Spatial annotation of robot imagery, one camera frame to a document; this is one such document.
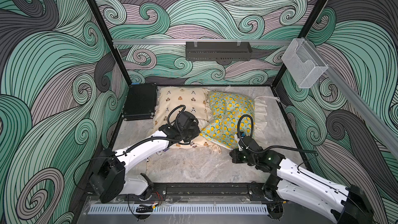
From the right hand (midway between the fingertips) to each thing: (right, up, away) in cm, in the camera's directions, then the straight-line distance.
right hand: (228, 155), depth 79 cm
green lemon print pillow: (+4, +20, +12) cm, 24 cm away
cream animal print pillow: (-17, +29, +20) cm, 39 cm away
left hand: (-14, +14, +1) cm, 20 cm away
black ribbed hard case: (-56, +27, +25) cm, 67 cm away
